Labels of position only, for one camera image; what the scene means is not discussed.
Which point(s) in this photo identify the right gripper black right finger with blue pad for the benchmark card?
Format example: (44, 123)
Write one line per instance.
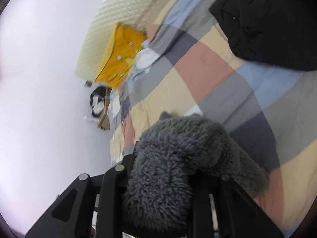
(220, 206)

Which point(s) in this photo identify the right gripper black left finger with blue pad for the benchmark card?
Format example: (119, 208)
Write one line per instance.
(72, 212)

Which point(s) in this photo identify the grey fleece garment black stripes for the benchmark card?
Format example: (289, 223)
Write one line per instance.
(168, 154)

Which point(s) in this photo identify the wooden nightstand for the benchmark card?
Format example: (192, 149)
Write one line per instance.
(104, 122)

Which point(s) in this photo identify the black bag on nightstand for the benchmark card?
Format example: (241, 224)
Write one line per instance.
(100, 90)

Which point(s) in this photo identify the plaid patchwork duvet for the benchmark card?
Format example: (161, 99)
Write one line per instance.
(188, 68)

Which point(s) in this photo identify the yellow crown pillow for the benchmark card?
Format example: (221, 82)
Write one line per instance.
(123, 45)

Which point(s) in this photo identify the black garment on bed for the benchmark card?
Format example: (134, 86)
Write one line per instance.
(276, 32)

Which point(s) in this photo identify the cream quilted headboard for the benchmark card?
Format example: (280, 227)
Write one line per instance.
(134, 13)

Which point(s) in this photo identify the white bottle by wall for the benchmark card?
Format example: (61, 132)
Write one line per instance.
(91, 119)

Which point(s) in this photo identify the white charger with cable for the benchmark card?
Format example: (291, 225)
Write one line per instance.
(97, 104)

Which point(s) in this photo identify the wall power socket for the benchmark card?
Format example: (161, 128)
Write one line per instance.
(88, 84)

